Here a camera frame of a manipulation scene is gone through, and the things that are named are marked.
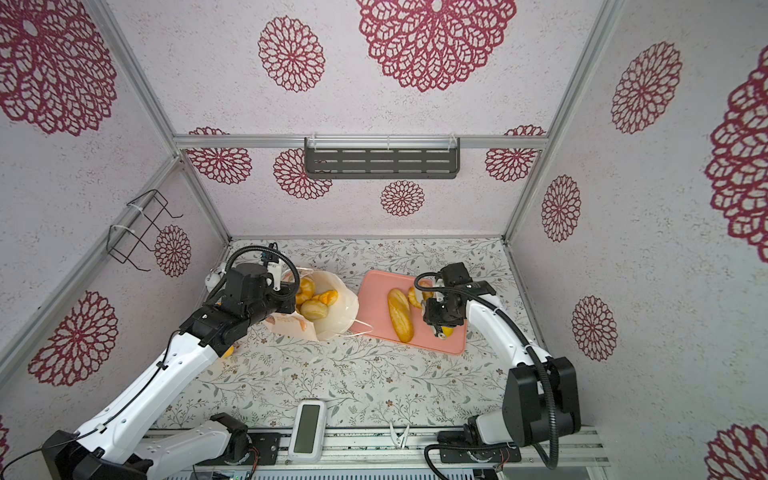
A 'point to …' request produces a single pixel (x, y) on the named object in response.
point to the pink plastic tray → (373, 317)
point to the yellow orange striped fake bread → (328, 297)
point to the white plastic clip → (398, 441)
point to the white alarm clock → (216, 273)
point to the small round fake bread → (314, 310)
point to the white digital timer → (307, 432)
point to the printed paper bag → (341, 319)
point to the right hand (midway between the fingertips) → (430, 313)
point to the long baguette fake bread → (401, 314)
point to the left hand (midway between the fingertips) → (294, 291)
